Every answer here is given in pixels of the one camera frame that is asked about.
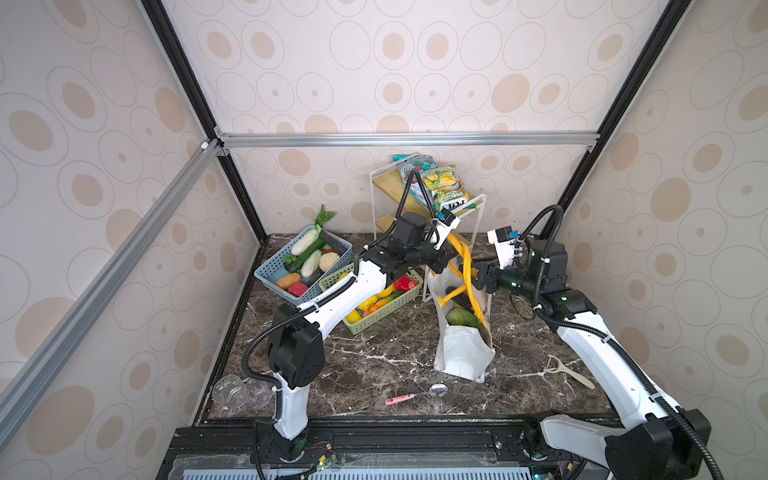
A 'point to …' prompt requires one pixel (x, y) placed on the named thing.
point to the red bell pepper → (297, 288)
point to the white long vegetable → (311, 264)
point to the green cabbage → (462, 317)
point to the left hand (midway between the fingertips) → (467, 247)
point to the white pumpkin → (327, 260)
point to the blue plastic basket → (267, 273)
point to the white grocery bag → (460, 353)
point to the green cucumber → (296, 266)
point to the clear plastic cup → (234, 393)
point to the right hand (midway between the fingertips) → (468, 264)
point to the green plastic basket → (361, 316)
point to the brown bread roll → (288, 280)
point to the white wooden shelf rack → (391, 197)
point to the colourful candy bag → (412, 168)
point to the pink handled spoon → (437, 390)
